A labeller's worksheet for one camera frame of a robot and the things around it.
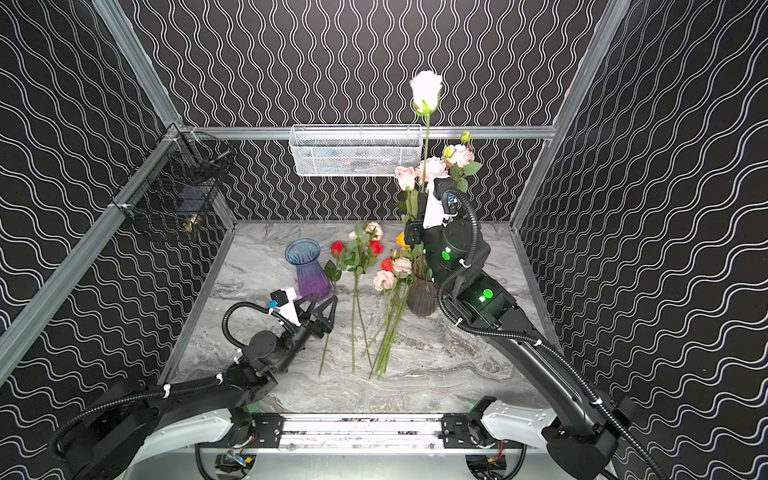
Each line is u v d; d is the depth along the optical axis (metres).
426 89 0.46
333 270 1.04
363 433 0.75
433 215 0.48
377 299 1.00
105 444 0.41
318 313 0.67
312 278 0.99
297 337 0.69
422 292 0.97
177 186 0.95
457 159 0.73
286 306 0.66
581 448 0.39
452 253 0.41
